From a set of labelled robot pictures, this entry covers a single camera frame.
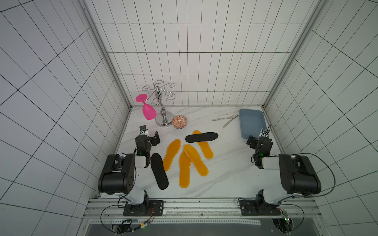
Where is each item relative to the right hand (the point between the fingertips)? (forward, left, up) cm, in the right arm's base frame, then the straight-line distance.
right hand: (254, 135), depth 94 cm
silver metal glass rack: (+14, +63, -4) cm, 65 cm away
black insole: (-26, +59, -5) cm, 65 cm away
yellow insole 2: (-7, +32, -7) cm, 33 cm away
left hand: (-4, +69, 0) cm, 69 cm away
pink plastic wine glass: (+7, +70, +11) cm, 71 cm away
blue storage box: (+14, -3, -4) cm, 15 cm away
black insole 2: (-1, +35, -4) cm, 35 cm away
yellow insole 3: (-15, +39, -5) cm, 42 cm away
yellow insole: (-9, +53, -5) cm, 55 cm away
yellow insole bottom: (-24, +44, -5) cm, 51 cm away
